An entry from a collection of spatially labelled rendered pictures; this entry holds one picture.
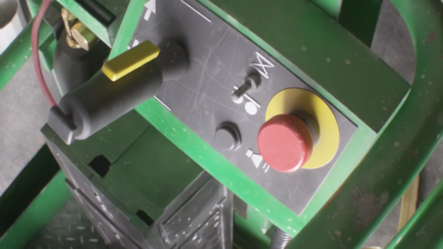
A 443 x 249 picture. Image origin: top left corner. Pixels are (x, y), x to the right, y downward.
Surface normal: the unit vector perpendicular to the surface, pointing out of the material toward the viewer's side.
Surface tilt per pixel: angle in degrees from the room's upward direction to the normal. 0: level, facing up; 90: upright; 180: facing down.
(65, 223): 0
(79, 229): 0
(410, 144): 9
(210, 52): 58
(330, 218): 27
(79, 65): 42
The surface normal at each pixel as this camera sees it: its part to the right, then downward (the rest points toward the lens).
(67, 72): -0.36, 0.50
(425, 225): -0.35, -0.63
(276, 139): -0.56, 0.37
